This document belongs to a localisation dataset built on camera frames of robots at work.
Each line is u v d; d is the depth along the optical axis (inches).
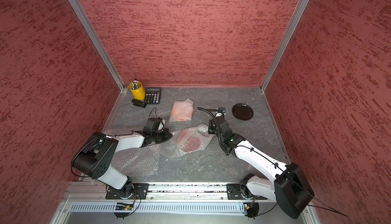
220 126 23.9
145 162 32.8
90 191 29.9
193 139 35.8
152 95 44.5
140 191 29.2
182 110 40.6
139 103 42.2
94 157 17.9
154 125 29.7
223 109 28.2
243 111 41.4
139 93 42.0
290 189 15.8
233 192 29.2
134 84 39.4
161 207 29.2
